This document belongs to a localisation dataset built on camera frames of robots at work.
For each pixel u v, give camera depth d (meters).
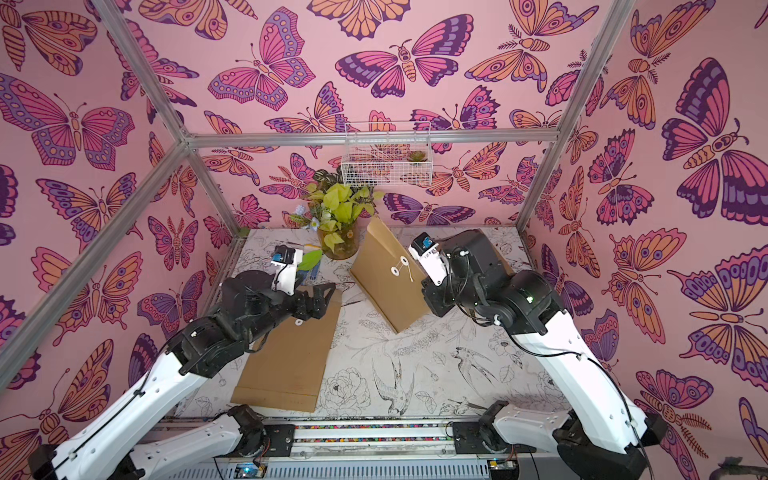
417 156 0.92
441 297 0.54
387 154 0.95
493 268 0.43
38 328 0.53
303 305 0.57
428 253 0.52
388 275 0.70
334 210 1.00
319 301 0.58
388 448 0.73
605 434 0.35
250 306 0.47
